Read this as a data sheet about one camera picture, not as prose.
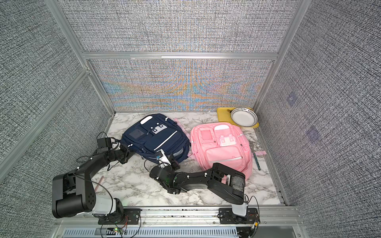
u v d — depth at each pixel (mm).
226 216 732
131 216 734
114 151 770
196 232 702
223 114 1195
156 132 1012
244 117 1166
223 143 951
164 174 632
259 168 899
